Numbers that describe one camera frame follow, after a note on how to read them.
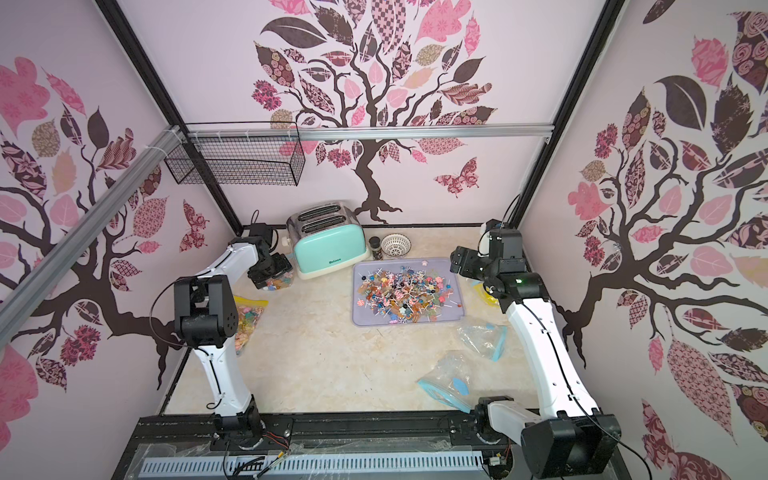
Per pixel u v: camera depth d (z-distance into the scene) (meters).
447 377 0.83
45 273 0.54
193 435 0.74
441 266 1.07
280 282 1.01
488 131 0.93
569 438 0.37
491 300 0.98
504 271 0.55
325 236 0.95
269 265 0.85
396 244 1.10
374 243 1.03
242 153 0.95
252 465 0.72
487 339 0.89
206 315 0.55
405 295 0.97
